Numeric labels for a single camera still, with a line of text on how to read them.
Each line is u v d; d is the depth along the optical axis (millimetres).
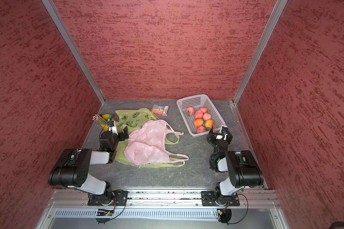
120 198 745
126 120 991
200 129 970
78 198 758
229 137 811
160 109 1136
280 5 709
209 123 993
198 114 1053
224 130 746
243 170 452
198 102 1136
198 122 1002
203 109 1078
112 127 801
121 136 848
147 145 873
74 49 877
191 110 1067
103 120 918
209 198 738
